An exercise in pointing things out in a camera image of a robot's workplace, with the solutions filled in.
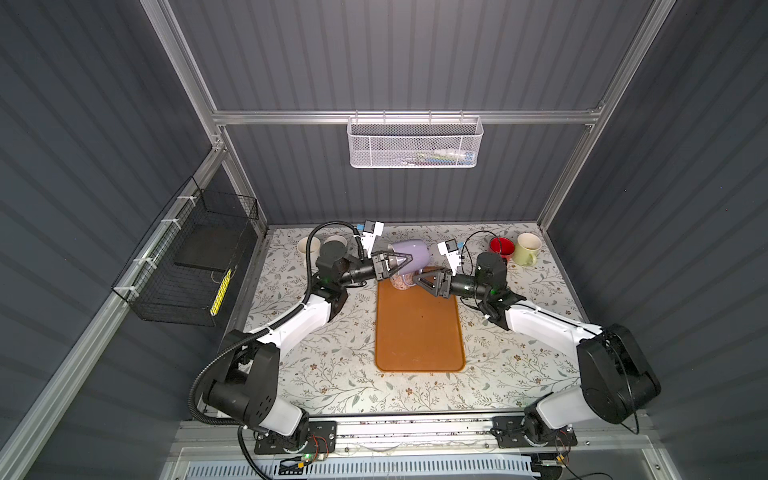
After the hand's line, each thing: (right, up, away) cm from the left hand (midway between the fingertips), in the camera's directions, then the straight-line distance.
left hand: (412, 259), depth 72 cm
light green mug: (+41, +3, +30) cm, 51 cm away
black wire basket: (-57, -5, +1) cm, 57 cm away
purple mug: (+2, +1, +3) cm, 4 cm away
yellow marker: (-45, -8, -3) cm, 46 cm away
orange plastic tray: (+3, -23, +20) cm, 30 cm away
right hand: (+2, -6, +6) cm, 9 cm away
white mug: (-23, +3, -2) cm, 23 cm away
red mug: (+36, +4, +36) cm, 51 cm away
